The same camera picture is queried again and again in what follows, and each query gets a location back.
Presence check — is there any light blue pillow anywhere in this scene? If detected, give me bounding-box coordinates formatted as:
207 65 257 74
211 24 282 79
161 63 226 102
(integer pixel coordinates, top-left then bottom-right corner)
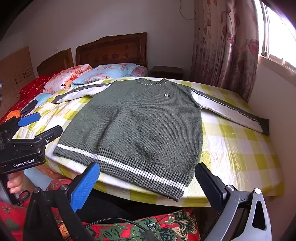
35 93 53 105

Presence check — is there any large wooden headboard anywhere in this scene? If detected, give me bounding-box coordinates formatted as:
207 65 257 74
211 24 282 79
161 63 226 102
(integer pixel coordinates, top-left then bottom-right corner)
76 32 148 69

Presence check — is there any window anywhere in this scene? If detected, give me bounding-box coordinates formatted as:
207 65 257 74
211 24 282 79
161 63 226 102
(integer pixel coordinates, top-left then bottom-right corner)
257 0 296 73

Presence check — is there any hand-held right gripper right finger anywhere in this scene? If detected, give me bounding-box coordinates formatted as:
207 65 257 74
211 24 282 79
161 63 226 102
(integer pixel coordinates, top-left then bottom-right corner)
195 163 272 241

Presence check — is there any yellow checked bed sheet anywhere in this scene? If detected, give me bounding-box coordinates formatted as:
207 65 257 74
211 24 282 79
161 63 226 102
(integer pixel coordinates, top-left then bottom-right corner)
11 76 285 207

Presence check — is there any dark wooden nightstand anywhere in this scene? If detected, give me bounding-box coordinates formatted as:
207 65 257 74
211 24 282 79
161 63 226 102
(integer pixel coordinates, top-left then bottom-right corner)
150 65 184 80

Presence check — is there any pink floral curtain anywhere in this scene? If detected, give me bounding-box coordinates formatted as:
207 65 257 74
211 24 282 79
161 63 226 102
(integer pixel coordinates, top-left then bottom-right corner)
191 0 263 104

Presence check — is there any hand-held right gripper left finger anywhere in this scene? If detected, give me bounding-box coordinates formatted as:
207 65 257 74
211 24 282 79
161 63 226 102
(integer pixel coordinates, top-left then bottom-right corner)
23 162 101 241

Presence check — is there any red patterned blanket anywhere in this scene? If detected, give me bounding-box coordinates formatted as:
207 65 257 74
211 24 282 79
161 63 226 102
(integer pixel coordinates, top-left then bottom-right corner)
0 73 58 126

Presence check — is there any green knit sweater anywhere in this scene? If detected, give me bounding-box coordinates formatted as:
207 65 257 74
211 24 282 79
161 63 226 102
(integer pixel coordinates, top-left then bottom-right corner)
52 77 270 202

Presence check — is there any person's red floral jacket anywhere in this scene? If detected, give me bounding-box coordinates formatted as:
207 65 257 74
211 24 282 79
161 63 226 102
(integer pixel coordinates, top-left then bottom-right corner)
0 178 201 241

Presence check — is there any light wooden wardrobe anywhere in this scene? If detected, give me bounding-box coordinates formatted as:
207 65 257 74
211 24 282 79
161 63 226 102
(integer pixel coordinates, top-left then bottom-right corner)
0 46 36 116

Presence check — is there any person's left hand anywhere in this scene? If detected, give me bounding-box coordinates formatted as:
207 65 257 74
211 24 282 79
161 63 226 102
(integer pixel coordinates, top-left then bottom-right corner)
6 173 25 194

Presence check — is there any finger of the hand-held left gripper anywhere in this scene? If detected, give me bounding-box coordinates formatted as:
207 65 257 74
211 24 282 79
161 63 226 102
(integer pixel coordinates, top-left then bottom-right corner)
17 112 41 127
30 125 63 149

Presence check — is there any blue floral pillow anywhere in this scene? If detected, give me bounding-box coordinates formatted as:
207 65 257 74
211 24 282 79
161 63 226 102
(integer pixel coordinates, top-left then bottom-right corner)
70 63 140 87

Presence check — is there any small wooden headboard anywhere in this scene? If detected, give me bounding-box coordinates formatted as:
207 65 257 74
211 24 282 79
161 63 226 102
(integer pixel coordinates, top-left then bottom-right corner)
37 48 74 76

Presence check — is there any pink floral pillow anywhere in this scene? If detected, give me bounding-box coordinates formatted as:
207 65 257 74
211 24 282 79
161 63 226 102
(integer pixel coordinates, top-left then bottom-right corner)
43 64 93 94

